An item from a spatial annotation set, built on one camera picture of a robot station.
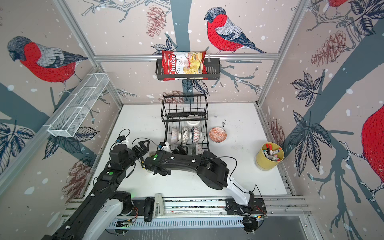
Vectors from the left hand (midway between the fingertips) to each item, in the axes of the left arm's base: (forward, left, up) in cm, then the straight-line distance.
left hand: (143, 144), depth 80 cm
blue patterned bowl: (+9, -29, -5) cm, 30 cm away
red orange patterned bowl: (+15, -44, -14) cm, 48 cm away
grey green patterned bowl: (-2, -29, -4) cm, 29 cm away
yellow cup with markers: (-4, -71, -7) cm, 72 cm away
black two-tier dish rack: (+30, -22, -13) cm, 39 cm away
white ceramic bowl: (+20, -26, -8) cm, 34 cm away
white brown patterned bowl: (+10, -22, -4) cm, 25 cm away
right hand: (-4, -20, -8) cm, 22 cm away
